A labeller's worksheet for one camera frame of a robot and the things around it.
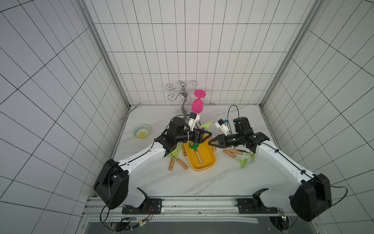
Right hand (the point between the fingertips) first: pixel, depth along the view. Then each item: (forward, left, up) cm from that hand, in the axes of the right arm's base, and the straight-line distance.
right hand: (206, 145), depth 74 cm
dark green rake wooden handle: (+9, +6, -18) cm, 21 cm away
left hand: (+4, 0, +2) cm, 5 cm away
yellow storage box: (+4, -2, -19) cm, 19 cm away
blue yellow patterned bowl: (+19, +45, -18) cm, 52 cm away
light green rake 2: (-6, +13, +11) cm, 18 cm away
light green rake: (+2, +20, -18) cm, 27 cm away
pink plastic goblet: (+31, +5, -1) cm, 31 cm away
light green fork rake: (0, -24, -20) cm, 31 cm away
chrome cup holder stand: (+34, +14, +10) cm, 39 cm away
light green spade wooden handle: (+9, 0, +5) cm, 10 cm away
